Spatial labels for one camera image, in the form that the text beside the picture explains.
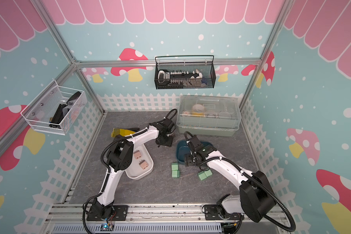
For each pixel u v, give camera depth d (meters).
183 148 0.97
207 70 0.95
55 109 0.73
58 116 0.72
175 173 0.86
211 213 0.74
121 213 0.74
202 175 0.85
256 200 0.41
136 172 0.84
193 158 0.60
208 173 0.85
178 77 0.87
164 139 0.86
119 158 0.58
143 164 0.89
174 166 0.89
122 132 1.04
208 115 0.97
